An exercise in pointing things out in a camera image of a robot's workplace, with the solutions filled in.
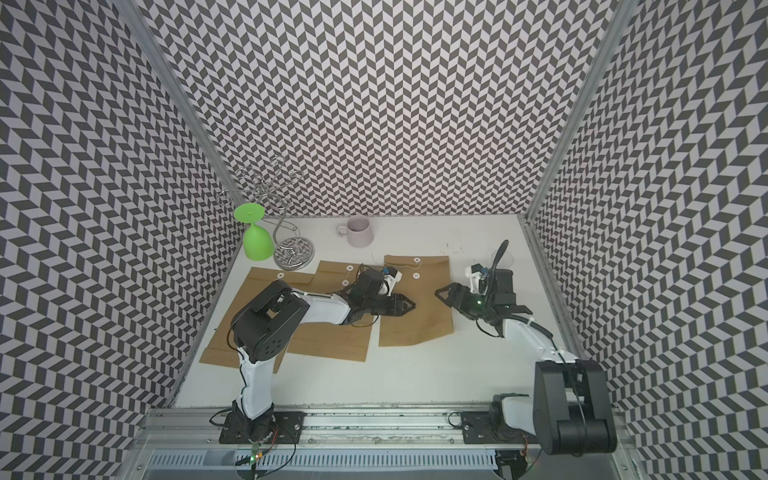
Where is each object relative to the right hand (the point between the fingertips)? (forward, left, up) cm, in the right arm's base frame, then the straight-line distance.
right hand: (442, 303), depth 85 cm
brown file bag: (-10, +66, -9) cm, 67 cm away
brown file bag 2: (+15, +5, -9) cm, 18 cm away
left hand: (+2, +9, -7) cm, 12 cm away
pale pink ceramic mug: (+32, +28, -4) cm, 42 cm away
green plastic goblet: (+12, +52, +13) cm, 55 cm away
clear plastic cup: (+1, -14, +19) cm, 24 cm away
